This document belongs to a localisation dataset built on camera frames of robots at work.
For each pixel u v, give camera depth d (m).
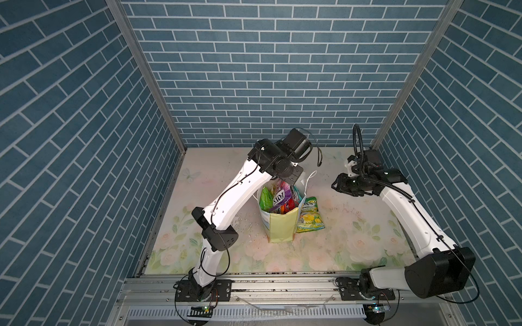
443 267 0.40
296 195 0.77
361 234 0.89
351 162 0.72
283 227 0.77
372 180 0.55
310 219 0.89
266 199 0.79
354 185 0.67
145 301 0.73
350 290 0.74
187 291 0.68
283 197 0.66
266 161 0.45
